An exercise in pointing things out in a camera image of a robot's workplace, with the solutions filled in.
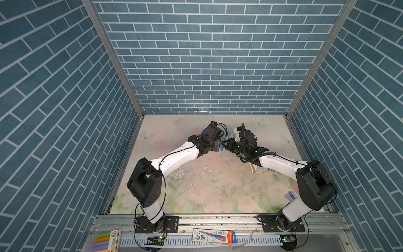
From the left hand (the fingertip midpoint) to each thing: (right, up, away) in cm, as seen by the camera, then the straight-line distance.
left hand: (219, 143), depth 86 cm
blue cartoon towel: (+6, +4, 0) cm, 8 cm away
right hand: (+2, 0, +1) cm, 3 cm away
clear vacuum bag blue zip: (-8, +8, -19) cm, 22 cm away
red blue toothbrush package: (-4, -40, -17) cm, 44 cm away
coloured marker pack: (-50, -42, -18) cm, 67 cm away
